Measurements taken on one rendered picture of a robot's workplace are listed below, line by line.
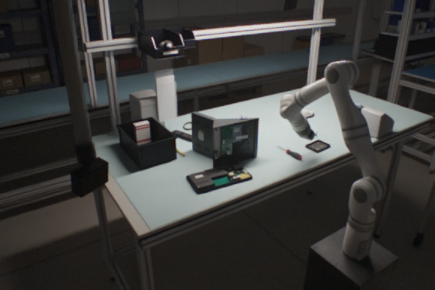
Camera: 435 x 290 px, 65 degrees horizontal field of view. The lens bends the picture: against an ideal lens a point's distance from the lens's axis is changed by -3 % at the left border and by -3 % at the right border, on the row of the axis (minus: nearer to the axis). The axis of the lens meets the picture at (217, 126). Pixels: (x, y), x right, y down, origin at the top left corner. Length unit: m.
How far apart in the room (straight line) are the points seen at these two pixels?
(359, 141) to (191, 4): 5.01
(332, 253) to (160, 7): 4.88
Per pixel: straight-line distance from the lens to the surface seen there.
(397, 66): 4.00
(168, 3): 5.83
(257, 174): 1.60
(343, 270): 1.43
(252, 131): 1.67
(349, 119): 1.27
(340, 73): 1.26
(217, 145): 1.61
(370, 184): 1.30
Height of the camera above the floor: 1.83
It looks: 24 degrees down
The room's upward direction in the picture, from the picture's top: straight up
